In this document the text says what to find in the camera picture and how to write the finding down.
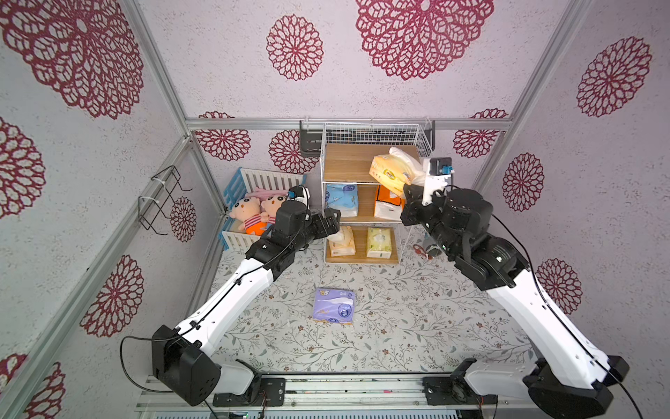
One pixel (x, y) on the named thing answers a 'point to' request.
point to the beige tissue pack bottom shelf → (342, 243)
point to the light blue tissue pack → (342, 197)
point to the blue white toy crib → (240, 182)
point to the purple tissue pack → (334, 305)
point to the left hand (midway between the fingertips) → (328, 217)
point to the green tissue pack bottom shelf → (379, 243)
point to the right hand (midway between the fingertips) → (412, 189)
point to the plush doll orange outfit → (248, 210)
